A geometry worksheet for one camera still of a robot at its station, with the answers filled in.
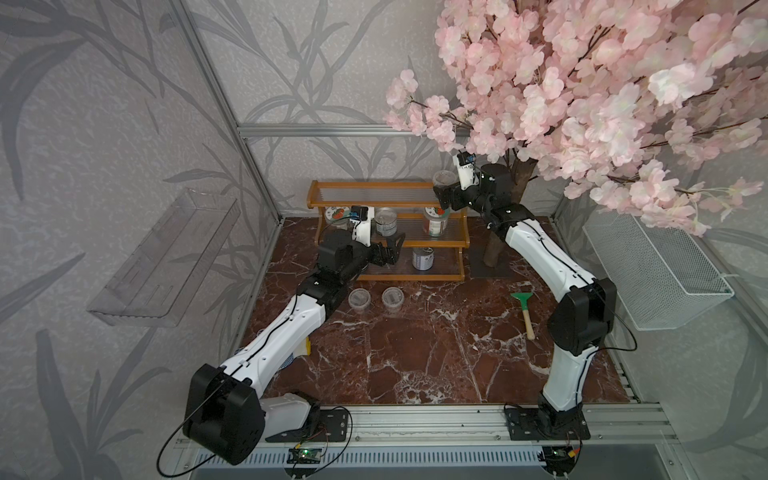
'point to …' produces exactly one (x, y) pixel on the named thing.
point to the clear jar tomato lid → (436, 221)
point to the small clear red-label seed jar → (444, 178)
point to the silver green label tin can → (385, 221)
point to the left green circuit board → (304, 456)
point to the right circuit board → (558, 459)
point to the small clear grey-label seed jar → (393, 298)
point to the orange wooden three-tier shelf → (435, 238)
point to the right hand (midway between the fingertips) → (448, 179)
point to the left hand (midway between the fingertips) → (390, 231)
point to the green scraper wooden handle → (523, 298)
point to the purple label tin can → (423, 258)
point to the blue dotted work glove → (304, 349)
